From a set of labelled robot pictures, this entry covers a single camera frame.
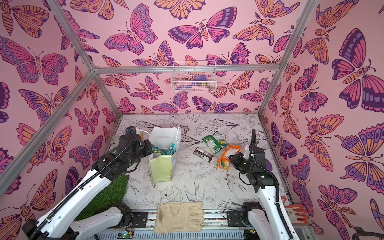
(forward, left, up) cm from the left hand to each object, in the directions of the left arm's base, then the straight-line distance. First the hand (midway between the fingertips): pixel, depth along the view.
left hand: (153, 142), depth 72 cm
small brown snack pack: (+7, -25, -25) cm, 36 cm away
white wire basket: (+45, -19, +7) cm, 50 cm away
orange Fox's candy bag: (-3, -35, -12) cm, 38 cm away
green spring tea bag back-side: (+15, -33, -24) cm, 43 cm away
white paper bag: (+9, -2, -12) cm, 15 cm away
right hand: (-2, -38, -8) cm, 39 cm away
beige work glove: (-28, -12, -26) cm, 40 cm away
